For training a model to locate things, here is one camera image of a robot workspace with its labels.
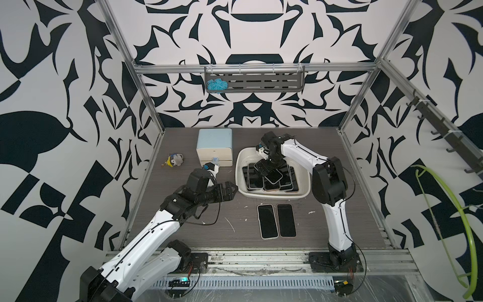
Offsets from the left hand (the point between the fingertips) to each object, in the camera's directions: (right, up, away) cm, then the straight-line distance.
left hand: (226, 185), depth 76 cm
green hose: (+68, -21, -22) cm, 74 cm away
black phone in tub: (+13, -1, +18) cm, 22 cm away
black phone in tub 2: (+28, -2, +17) cm, 32 cm away
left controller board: (-18, -37, -3) cm, 41 cm away
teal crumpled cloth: (-5, +45, +15) cm, 48 cm away
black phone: (+18, -17, +7) cm, 25 cm away
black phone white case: (+26, -17, +9) cm, 32 cm away
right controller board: (+44, -38, -5) cm, 58 cm away
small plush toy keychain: (-29, +9, +23) cm, 38 cm away
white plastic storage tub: (+10, +11, +26) cm, 30 cm away
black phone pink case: (+18, +5, +10) cm, 21 cm away
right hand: (+18, +6, +21) cm, 29 cm away
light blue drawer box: (-7, +16, +14) cm, 23 cm away
